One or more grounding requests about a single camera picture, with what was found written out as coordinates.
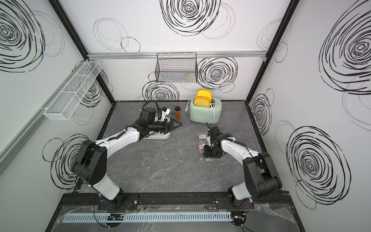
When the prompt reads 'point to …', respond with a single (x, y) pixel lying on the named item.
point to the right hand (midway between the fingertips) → (207, 155)
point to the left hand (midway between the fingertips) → (178, 126)
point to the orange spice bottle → (178, 112)
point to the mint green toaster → (205, 114)
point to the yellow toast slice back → (205, 93)
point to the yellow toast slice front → (200, 101)
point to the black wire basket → (177, 67)
